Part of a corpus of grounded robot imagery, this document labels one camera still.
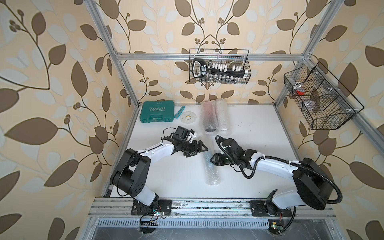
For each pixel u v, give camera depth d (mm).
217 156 756
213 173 791
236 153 667
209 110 1052
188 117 1129
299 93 822
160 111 1114
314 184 428
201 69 845
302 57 911
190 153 788
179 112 1155
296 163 472
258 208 727
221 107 1114
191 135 842
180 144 732
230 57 908
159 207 738
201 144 790
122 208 756
